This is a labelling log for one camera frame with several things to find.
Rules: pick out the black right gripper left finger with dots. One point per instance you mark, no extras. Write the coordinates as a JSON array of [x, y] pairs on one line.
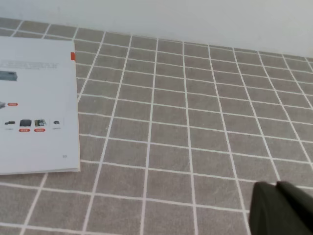
[[270, 213]]

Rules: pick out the white product catalogue book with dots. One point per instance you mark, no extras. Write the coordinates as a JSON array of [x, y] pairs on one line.
[[39, 126]]

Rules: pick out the grey checked tablecloth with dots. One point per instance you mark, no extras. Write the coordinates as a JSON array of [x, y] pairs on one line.
[[173, 136]]

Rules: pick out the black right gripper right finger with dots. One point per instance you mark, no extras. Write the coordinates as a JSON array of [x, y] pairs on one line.
[[300, 201]]

